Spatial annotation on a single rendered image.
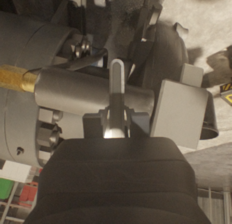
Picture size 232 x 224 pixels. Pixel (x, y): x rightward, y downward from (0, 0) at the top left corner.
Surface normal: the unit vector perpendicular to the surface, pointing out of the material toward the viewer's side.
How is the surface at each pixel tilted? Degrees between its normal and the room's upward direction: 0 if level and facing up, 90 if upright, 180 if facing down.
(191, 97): 68
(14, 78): 60
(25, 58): 82
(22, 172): 90
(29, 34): 98
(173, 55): 91
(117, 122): 49
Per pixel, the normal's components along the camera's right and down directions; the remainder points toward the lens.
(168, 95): 0.07, -0.04
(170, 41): 0.19, -0.52
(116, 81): -0.01, 0.26
